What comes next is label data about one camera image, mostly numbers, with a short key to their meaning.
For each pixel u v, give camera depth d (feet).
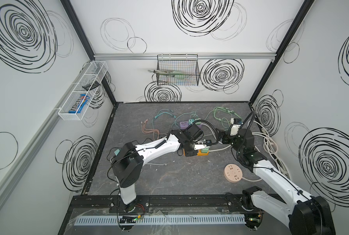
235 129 2.35
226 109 3.79
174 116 3.63
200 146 2.38
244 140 1.96
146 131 3.39
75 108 2.26
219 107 3.80
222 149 3.03
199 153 2.83
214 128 3.47
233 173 2.69
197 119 3.25
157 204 2.47
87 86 2.57
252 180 2.59
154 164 2.88
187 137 2.04
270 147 3.16
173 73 2.99
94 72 2.99
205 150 2.90
